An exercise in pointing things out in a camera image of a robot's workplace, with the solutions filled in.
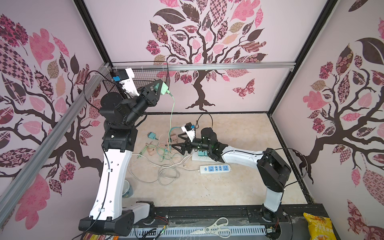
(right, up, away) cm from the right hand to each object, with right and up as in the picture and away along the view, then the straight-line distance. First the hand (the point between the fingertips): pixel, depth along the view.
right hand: (176, 138), depth 76 cm
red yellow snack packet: (-37, -44, -9) cm, 59 cm away
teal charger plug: (+15, -6, -9) cm, 19 cm away
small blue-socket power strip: (+20, -19, +11) cm, 30 cm away
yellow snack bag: (+67, -40, -10) cm, 79 cm away
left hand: (-2, +22, -23) cm, 32 cm away
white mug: (-24, -26, -3) cm, 36 cm away
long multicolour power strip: (+10, -13, +16) cm, 23 cm away
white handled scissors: (+6, -44, -7) cm, 45 cm away
